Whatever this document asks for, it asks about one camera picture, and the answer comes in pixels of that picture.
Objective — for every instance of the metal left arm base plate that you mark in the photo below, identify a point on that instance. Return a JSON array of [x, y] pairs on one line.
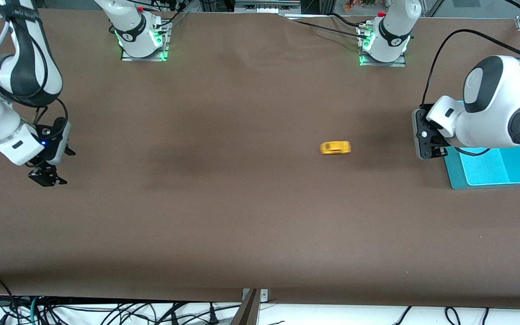
[[402, 62]]

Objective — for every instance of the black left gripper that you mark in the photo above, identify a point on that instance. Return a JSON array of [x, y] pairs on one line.
[[436, 152]]

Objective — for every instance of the small metal bracket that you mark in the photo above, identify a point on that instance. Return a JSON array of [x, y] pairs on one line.
[[264, 295]]

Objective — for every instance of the grey support beam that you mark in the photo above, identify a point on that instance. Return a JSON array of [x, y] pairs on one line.
[[246, 316]]

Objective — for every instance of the yellow toy beetle car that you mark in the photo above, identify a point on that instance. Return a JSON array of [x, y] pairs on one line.
[[334, 148]]

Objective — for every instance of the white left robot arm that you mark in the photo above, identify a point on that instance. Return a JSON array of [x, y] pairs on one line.
[[494, 104]]

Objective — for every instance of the small orange object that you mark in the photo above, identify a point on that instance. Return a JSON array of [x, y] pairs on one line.
[[349, 6]]

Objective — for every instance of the grey metal box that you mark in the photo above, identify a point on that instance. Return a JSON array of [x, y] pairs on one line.
[[264, 6]]

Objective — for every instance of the turquoise plastic bin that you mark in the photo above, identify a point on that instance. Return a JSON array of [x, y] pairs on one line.
[[490, 171]]

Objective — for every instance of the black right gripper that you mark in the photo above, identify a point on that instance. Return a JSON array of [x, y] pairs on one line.
[[44, 172]]

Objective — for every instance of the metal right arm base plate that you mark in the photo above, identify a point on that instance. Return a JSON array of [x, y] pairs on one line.
[[165, 43]]

